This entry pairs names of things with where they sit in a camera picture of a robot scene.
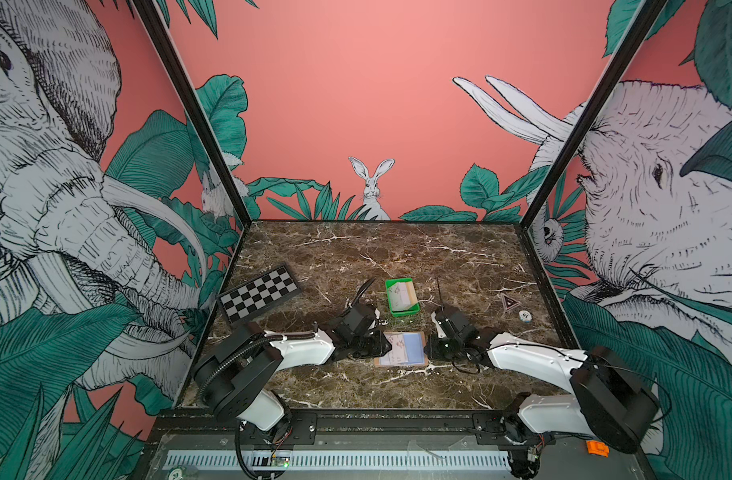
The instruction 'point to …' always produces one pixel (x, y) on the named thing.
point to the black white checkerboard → (258, 293)
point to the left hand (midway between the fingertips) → (394, 345)
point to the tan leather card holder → (408, 349)
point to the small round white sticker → (525, 316)
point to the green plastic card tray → (412, 311)
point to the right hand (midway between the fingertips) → (421, 348)
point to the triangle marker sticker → (510, 302)
